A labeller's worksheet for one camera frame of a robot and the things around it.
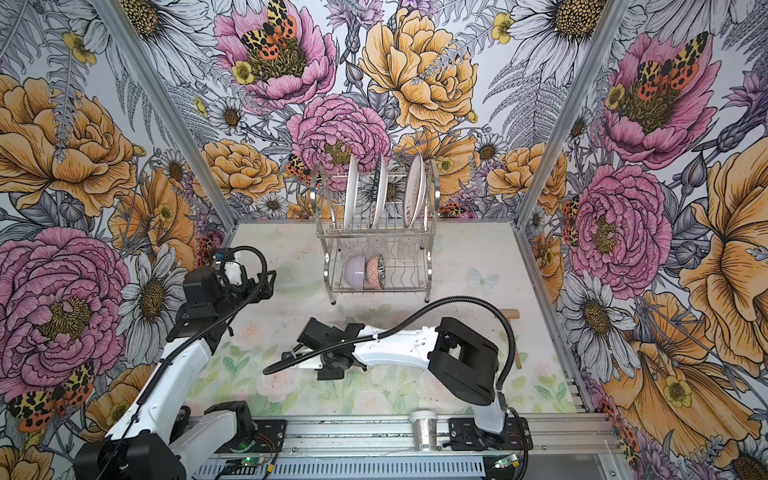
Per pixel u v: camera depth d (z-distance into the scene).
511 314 0.94
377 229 1.99
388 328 0.53
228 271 0.69
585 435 0.77
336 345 0.54
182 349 0.52
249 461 0.71
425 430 0.71
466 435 0.74
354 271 0.90
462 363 0.46
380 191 1.86
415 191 0.86
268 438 0.73
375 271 0.90
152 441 0.41
